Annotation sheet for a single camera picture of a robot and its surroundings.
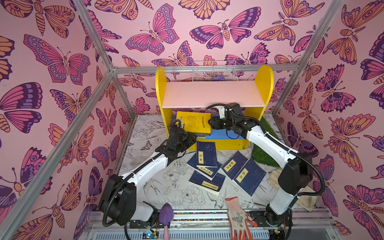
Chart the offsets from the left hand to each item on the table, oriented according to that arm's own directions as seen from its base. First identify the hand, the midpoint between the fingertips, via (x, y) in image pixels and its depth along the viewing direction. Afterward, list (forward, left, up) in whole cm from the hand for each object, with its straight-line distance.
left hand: (196, 136), depth 84 cm
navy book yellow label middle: (-10, -23, -17) cm, 30 cm away
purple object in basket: (+35, -14, +15) cm, 41 cm away
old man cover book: (+14, +15, +1) cm, 20 cm away
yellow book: (+8, -1, +3) cm, 9 cm away
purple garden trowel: (-36, +15, -17) cm, 43 cm away
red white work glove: (-38, -21, -17) cm, 47 cm away
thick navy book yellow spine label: (-20, -7, -17) cm, 27 cm away
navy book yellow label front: (-15, -31, -18) cm, 39 cm away
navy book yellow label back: (-3, -6, -17) cm, 18 cm away
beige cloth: (-30, -58, -18) cm, 68 cm away
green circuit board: (-44, +23, -21) cm, 54 cm away
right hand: (+8, -9, +6) cm, 14 cm away
